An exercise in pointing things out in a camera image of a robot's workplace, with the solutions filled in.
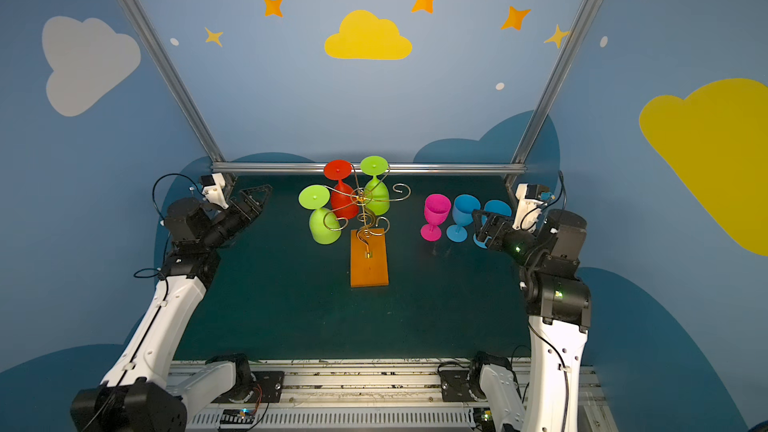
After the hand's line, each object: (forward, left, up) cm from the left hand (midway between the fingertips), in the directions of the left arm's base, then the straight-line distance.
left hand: (265, 191), depth 73 cm
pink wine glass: (+10, -46, -19) cm, 51 cm away
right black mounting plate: (-36, -48, -33) cm, 69 cm away
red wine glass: (+4, -18, -7) cm, 20 cm away
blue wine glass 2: (+11, -65, -17) cm, 68 cm away
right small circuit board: (-43, -55, -36) cm, 79 cm away
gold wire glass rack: (0, -24, -2) cm, 24 cm away
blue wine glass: (+10, -54, -18) cm, 58 cm away
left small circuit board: (-44, +6, -37) cm, 58 cm away
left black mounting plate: (-37, -1, -33) cm, 50 cm away
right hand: (-8, -53, +4) cm, 54 cm away
